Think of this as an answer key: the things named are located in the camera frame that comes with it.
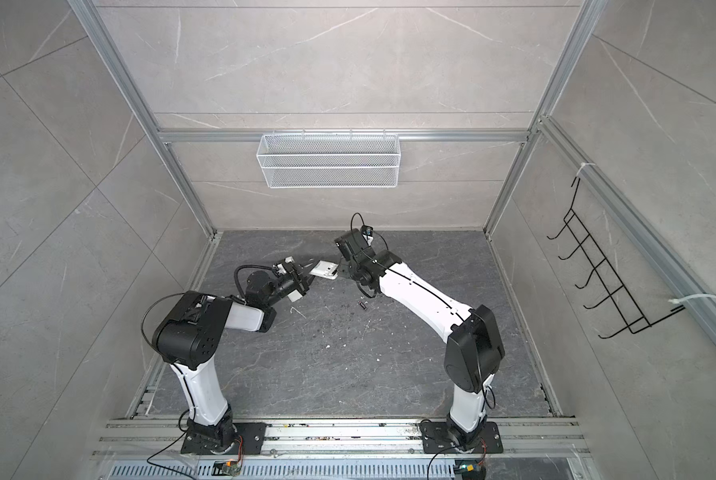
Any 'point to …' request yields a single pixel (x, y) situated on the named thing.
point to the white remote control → (325, 269)
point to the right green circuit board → (470, 469)
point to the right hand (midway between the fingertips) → (348, 263)
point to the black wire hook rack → (633, 317)
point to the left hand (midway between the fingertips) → (321, 256)
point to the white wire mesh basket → (328, 161)
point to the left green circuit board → (230, 467)
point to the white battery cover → (294, 296)
